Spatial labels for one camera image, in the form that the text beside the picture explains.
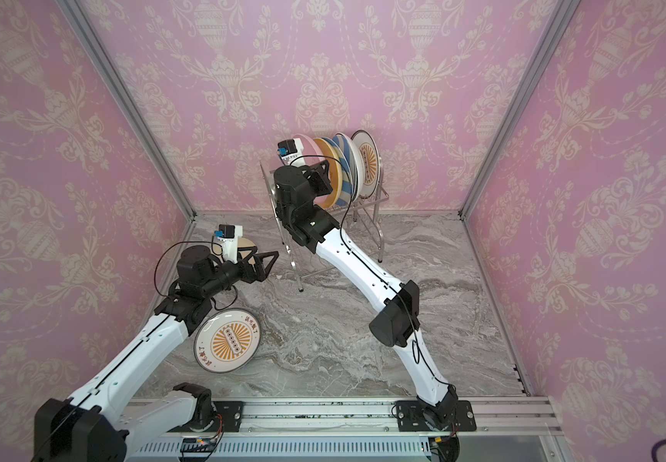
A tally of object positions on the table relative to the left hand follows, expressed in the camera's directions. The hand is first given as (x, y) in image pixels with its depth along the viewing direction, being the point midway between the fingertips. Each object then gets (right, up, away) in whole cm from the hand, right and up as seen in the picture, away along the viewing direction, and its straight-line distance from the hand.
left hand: (268, 253), depth 75 cm
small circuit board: (-17, -49, -3) cm, 52 cm away
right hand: (+17, +22, -3) cm, 28 cm away
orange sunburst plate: (-16, -27, +12) cm, 33 cm away
